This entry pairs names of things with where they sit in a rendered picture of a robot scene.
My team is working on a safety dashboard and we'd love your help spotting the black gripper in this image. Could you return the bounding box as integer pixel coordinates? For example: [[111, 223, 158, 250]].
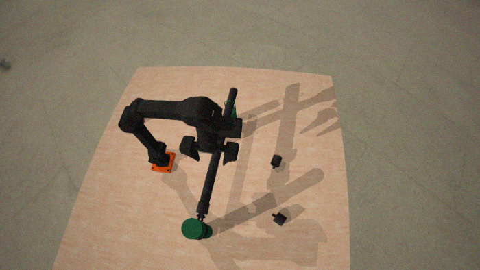
[[179, 134, 239, 166]]

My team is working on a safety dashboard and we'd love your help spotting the black cylindrical rod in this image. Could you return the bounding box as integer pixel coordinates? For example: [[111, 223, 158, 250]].
[[200, 87, 238, 204]]

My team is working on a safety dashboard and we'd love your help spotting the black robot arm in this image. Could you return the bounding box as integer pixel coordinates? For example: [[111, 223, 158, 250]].
[[118, 96, 243, 167]]

